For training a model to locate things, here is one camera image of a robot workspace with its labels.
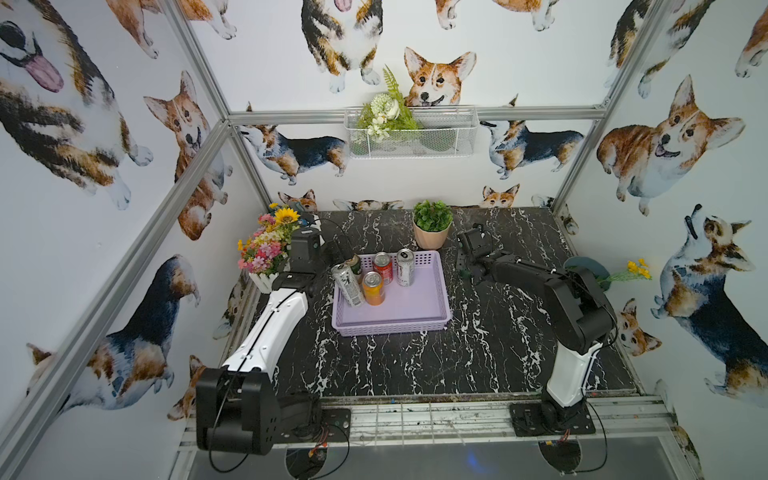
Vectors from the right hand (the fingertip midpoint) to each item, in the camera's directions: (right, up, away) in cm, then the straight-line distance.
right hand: (476, 248), depth 99 cm
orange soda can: (-33, -12, -10) cm, 36 cm away
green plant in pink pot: (-15, +8, +2) cm, 17 cm away
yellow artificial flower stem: (+39, -5, -17) cm, 43 cm away
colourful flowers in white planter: (-65, -1, -11) cm, 66 cm away
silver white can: (-23, -5, -9) cm, 25 cm away
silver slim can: (-40, -10, -11) cm, 43 cm away
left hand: (-43, +4, -15) cm, 46 cm away
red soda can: (-31, -5, -6) cm, 31 cm away
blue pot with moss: (+35, -5, -6) cm, 36 cm away
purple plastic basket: (-18, -18, -4) cm, 26 cm away
